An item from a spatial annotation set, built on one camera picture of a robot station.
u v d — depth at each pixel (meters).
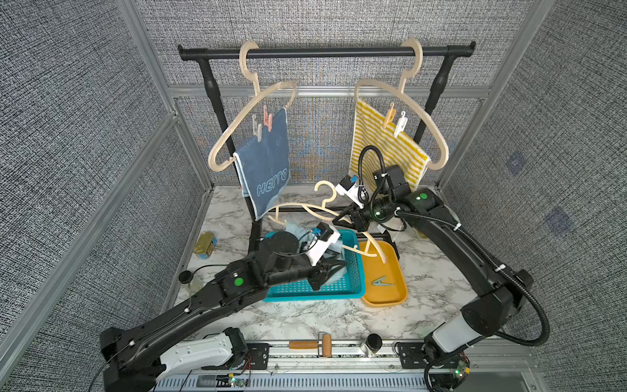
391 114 0.67
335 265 0.58
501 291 0.41
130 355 0.39
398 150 0.68
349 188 0.62
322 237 0.50
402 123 0.64
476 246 0.45
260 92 0.60
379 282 0.88
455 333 0.54
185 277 0.76
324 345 0.75
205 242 1.02
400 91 0.61
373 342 0.70
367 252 0.69
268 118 0.66
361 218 0.65
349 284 0.88
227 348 0.61
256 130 0.64
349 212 0.64
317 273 0.51
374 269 0.91
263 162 0.72
